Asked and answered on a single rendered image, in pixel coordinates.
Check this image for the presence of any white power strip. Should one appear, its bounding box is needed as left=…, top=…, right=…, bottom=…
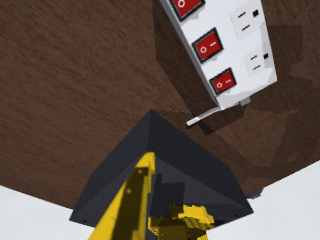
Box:
left=160, top=0, right=277, bottom=126

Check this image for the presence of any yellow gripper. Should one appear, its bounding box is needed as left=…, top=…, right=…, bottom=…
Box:
left=88, top=152, right=155, bottom=240

